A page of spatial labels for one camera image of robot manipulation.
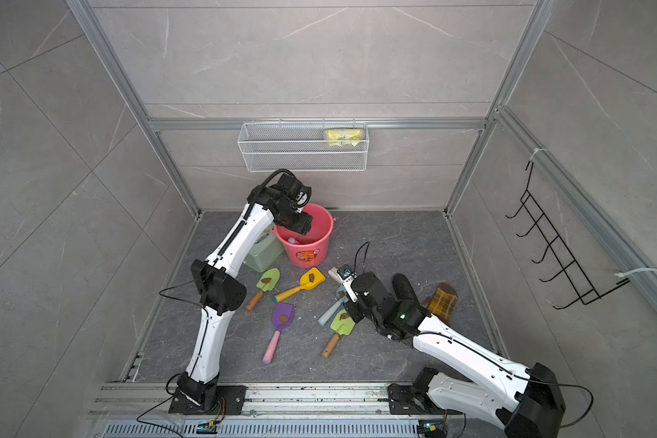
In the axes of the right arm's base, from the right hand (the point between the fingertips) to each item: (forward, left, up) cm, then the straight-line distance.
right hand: (352, 290), depth 77 cm
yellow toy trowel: (+13, +15, -16) cm, 25 cm away
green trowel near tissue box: (+11, +30, -15) cm, 35 cm away
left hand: (+25, +15, +4) cm, 29 cm away
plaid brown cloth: (+3, -32, -17) cm, 36 cm away
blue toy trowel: (-2, +9, -15) cm, 18 cm away
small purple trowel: (+19, +19, +1) cm, 26 cm away
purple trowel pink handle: (-2, +23, -15) cm, 28 cm away
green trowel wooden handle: (-13, +8, -14) cm, 20 cm away
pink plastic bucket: (+18, +14, -5) cm, 23 cm away
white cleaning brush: (+7, +3, -15) cm, 17 cm away
